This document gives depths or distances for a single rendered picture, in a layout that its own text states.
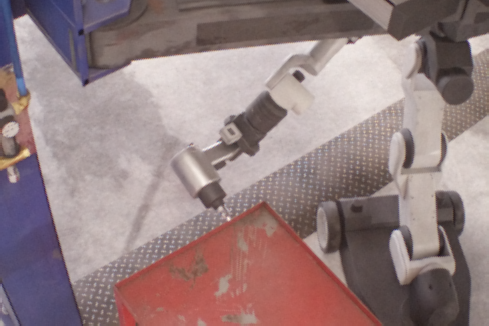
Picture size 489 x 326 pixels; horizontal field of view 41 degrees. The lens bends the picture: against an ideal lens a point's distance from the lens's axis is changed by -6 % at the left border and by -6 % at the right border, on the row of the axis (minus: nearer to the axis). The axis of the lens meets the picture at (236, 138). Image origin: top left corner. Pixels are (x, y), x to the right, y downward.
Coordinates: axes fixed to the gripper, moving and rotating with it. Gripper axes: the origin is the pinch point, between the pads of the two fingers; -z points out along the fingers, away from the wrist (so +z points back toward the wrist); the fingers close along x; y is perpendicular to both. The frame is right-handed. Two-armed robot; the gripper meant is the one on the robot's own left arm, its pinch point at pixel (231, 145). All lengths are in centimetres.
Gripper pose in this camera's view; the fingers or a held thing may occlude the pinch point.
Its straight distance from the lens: 187.2
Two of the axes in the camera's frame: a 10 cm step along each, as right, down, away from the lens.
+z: 6.3, -6.1, -4.8
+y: -5.3, 1.2, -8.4
